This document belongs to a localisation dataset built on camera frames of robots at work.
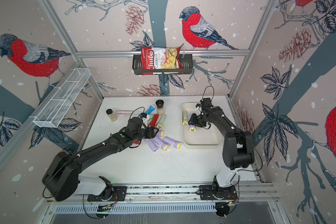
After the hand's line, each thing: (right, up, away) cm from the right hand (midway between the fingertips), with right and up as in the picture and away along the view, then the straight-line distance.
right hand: (190, 122), depth 91 cm
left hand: (-21, -3, -8) cm, 23 cm away
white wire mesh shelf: (-75, +7, -20) cm, 78 cm away
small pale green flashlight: (-3, +2, +10) cm, 11 cm away
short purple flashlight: (-12, -14, -1) cm, 18 cm away
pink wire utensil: (-51, +6, +18) cm, 54 cm away
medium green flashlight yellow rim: (-21, -2, +9) cm, 23 cm away
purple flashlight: (-17, -16, -4) cm, 24 cm away
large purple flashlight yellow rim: (-26, -14, -1) cm, 29 cm away
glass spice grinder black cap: (-22, +12, +9) cm, 27 cm away
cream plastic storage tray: (+11, -12, +6) cm, 17 cm away
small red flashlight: (-26, -1, +9) cm, 28 cm away
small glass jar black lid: (-57, +3, +11) cm, 59 cm away
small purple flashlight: (0, -4, -5) cm, 6 cm away
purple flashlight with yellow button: (-20, -8, +1) cm, 22 cm away
